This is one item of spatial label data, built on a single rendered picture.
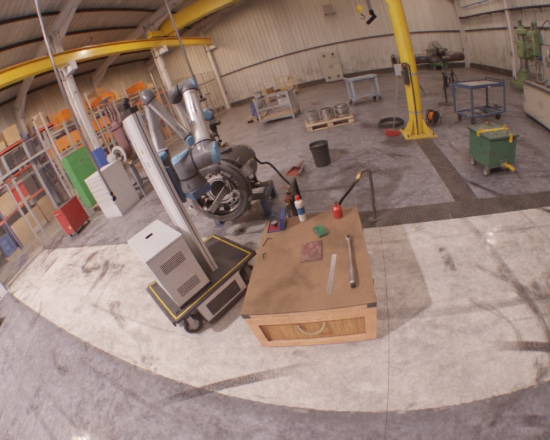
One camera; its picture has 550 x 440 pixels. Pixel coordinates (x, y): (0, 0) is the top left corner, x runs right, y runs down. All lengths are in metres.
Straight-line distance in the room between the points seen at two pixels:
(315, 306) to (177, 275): 1.04
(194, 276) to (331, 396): 1.31
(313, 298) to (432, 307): 0.94
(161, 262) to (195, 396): 1.02
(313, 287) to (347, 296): 0.22
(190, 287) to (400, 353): 1.59
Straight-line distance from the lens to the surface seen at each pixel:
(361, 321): 1.63
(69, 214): 7.47
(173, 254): 1.91
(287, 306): 1.53
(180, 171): 1.82
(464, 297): 2.13
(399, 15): 4.88
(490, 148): 3.55
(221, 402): 1.94
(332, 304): 1.47
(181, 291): 2.05
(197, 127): 1.86
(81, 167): 9.71
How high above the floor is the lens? 1.64
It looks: 31 degrees down
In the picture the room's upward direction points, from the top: 20 degrees counter-clockwise
